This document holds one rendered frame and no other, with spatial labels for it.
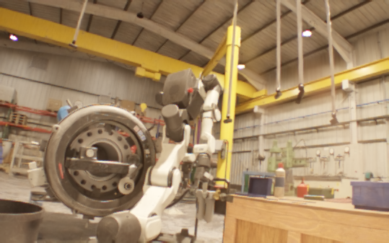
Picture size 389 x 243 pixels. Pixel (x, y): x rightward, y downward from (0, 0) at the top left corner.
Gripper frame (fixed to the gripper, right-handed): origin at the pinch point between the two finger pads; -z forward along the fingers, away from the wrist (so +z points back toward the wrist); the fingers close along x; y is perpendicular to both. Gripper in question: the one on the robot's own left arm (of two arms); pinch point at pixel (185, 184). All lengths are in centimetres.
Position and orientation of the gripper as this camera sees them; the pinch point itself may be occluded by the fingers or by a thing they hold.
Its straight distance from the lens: 218.3
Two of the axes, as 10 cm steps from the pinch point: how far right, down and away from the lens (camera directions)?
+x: -1.3, 2.2, 9.7
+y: -9.9, -1.3, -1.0
